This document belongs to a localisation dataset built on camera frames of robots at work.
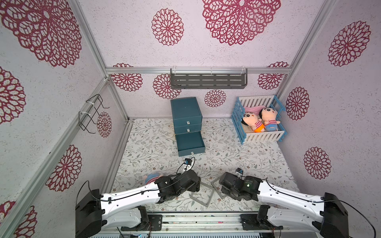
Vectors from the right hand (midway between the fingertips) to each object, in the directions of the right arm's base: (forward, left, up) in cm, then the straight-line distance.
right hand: (225, 191), depth 79 cm
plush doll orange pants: (+46, -23, +7) cm, 52 cm away
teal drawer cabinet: (+38, +22, +14) cm, 46 cm away
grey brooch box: (-1, +11, -5) cm, 12 cm away
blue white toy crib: (+63, -27, +7) cm, 69 cm away
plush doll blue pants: (+49, -34, +9) cm, 61 cm away
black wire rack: (+26, +71, +31) cm, 81 cm away
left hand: (+3, +17, +6) cm, 18 cm away
